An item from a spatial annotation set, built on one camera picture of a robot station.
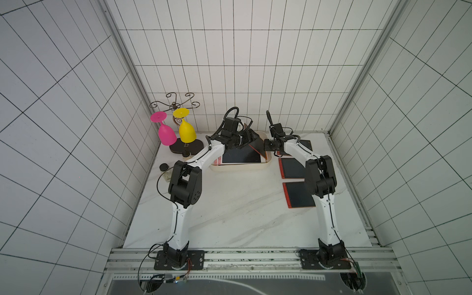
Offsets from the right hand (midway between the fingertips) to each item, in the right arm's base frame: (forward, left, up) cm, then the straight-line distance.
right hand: (270, 141), depth 108 cm
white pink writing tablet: (-6, +19, -7) cm, 21 cm away
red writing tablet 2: (+5, -24, -6) cm, 25 cm away
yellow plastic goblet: (-13, +43, +19) cm, 49 cm away
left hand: (-11, +10, +12) cm, 19 cm away
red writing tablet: (-6, +7, +5) cm, 11 cm away
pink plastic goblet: (-13, +54, +17) cm, 58 cm away
